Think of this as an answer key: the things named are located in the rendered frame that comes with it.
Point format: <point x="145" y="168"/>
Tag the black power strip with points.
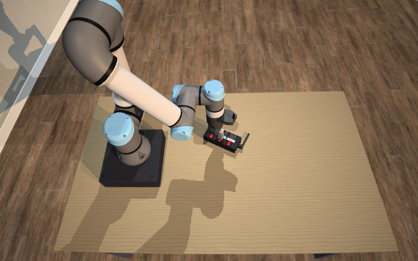
<point x="229" y="142"/>

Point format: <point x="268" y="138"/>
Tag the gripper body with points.
<point x="216" y="120"/>

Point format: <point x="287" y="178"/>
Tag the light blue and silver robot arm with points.
<point x="92" y="40"/>

